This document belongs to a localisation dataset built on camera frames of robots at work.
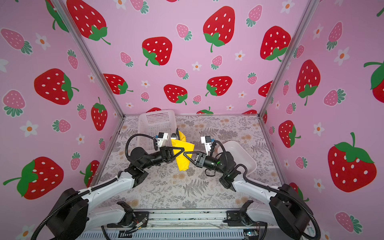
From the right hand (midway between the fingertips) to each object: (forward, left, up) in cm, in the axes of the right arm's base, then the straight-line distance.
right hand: (183, 155), depth 65 cm
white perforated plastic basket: (+40, +36, -26) cm, 60 cm away
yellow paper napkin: (-3, 0, -2) cm, 4 cm away
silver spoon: (+7, +6, +4) cm, 10 cm away
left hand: (+1, 0, +1) cm, 1 cm away
